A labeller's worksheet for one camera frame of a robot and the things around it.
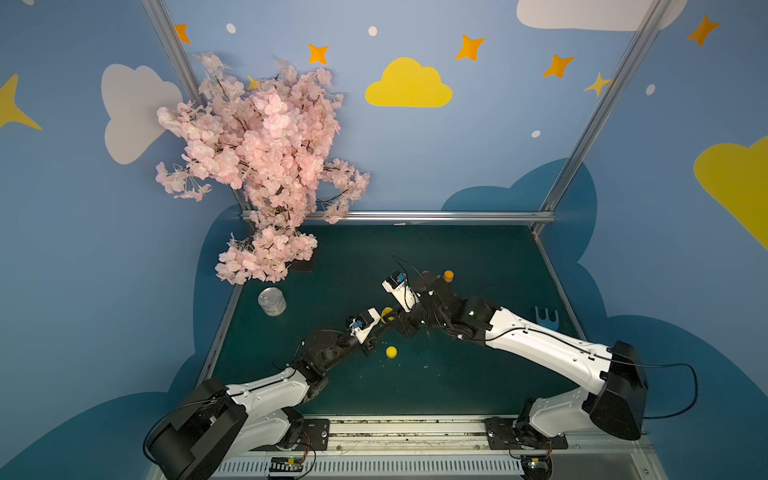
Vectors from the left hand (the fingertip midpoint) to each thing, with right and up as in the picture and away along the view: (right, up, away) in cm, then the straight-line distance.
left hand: (387, 312), depth 77 cm
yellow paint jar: (-1, 0, -3) cm, 3 cm away
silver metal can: (-37, 0, +16) cm, 40 cm away
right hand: (+1, +1, -2) cm, 2 cm away
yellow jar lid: (+1, -14, +11) cm, 18 cm away
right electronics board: (+37, -38, -4) cm, 53 cm away
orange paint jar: (+22, +7, +27) cm, 35 cm away
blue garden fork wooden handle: (+52, -6, +18) cm, 55 cm away
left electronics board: (-26, -37, -4) cm, 45 cm away
